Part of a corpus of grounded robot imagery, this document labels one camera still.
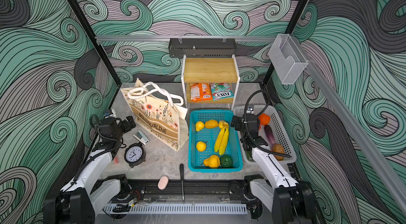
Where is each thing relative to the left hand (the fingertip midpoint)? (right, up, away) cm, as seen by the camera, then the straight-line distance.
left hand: (124, 118), depth 85 cm
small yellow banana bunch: (+54, -14, +3) cm, 56 cm away
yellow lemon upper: (+41, -6, +7) cm, 42 cm away
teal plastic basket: (+50, -14, +3) cm, 52 cm away
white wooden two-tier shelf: (+47, +20, -8) cm, 51 cm away
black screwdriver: (+32, -26, -6) cm, 42 cm away
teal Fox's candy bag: (+55, +15, +7) cm, 57 cm away
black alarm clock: (+6, -20, -1) cm, 21 cm away
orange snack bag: (+42, +15, +8) cm, 45 cm away
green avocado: (+55, -21, -7) cm, 59 cm away
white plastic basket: (+86, -10, +1) cm, 87 cm away
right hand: (+66, +1, 0) cm, 66 cm away
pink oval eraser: (+24, -30, -9) cm, 40 cm away
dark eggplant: (+82, -10, +5) cm, 83 cm away
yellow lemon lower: (+42, -15, -1) cm, 45 cm away
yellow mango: (+49, -5, +8) cm, 49 cm away
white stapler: (+7, -12, +5) cm, 15 cm away
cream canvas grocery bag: (+20, +2, -6) cm, 21 cm away
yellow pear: (+48, -21, -8) cm, 53 cm away
